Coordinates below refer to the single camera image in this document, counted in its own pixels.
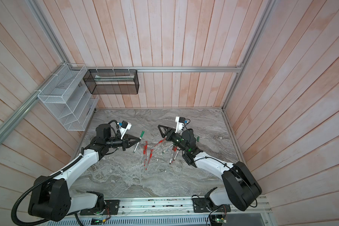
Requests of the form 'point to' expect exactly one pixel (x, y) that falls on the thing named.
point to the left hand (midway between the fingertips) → (139, 141)
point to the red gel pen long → (150, 156)
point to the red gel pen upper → (160, 141)
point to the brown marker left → (171, 159)
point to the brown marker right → (175, 156)
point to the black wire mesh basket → (112, 81)
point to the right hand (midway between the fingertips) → (159, 127)
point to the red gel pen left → (144, 152)
